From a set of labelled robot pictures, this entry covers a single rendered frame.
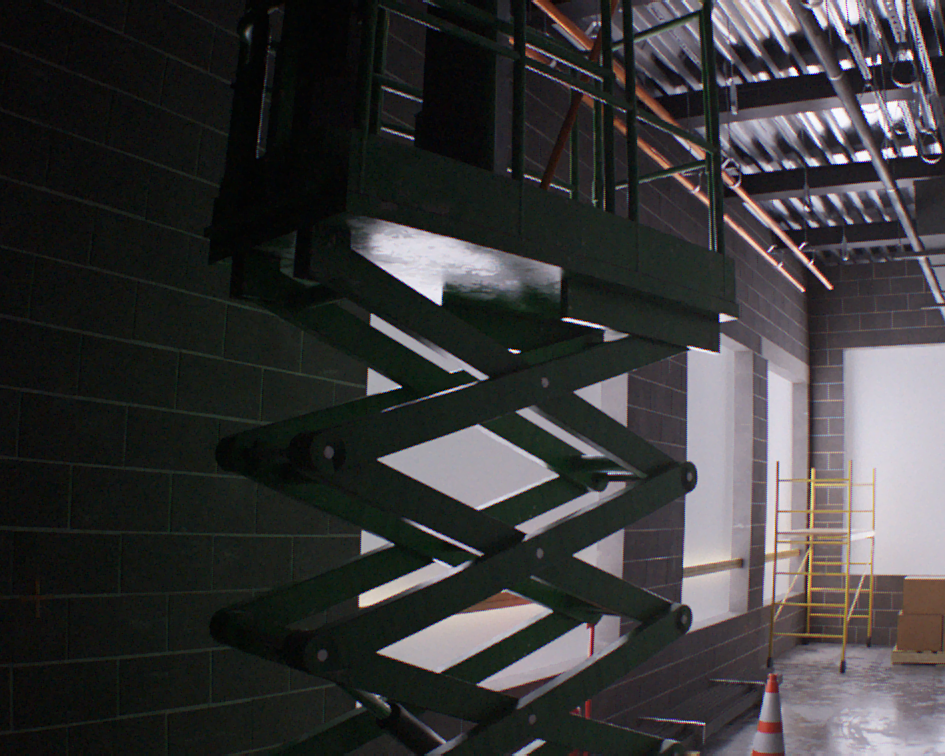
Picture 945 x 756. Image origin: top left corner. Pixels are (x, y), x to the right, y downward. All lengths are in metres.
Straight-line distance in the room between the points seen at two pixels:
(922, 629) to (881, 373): 3.26
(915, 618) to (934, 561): 1.60
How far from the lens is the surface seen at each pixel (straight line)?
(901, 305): 11.60
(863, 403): 11.69
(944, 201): 7.34
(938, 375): 11.61
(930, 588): 10.08
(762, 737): 5.11
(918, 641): 10.09
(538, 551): 2.58
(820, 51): 4.62
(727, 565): 8.67
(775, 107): 6.79
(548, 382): 2.61
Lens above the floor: 1.57
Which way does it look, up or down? 7 degrees up
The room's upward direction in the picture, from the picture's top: 2 degrees clockwise
